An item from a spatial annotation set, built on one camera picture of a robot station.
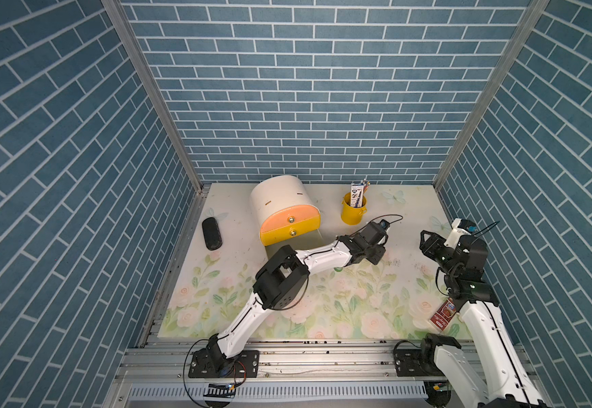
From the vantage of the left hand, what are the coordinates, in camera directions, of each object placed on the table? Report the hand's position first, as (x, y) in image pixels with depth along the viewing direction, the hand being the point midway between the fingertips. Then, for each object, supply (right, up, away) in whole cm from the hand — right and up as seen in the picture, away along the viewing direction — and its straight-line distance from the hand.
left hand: (385, 250), depth 93 cm
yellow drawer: (-35, +8, -5) cm, 36 cm away
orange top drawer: (-35, +13, -10) cm, 39 cm away
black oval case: (-67, +5, +8) cm, 68 cm away
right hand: (+10, +7, -14) cm, 19 cm away
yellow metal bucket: (-11, +13, +11) cm, 20 cm away
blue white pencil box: (-9, +21, +6) cm, 23 cm away
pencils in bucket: (-6, +25, +6) cm, 26 cm away
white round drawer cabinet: (-42, +21, -5) cm, 47 cm away
